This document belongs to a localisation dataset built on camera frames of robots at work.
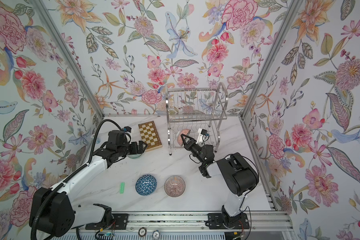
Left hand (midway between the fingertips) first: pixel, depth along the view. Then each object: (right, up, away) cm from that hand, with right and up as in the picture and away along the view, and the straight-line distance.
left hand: (142, 145), depth 85 cm
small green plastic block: (-11, -23, -1) cm, 26 cm away
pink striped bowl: (+18, -23, -1) cm, 29 cm away
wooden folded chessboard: (0, +5, +22) cm, 22 cm away
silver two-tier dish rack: (+28, +25, +37) cm, 53 cm away
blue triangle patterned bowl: (+2, -23, +1) cm, 23 cm away
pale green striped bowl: (-7, -7, +6) cm, 12 cm away
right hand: (+21, +6, 0) cm, 22 cm away
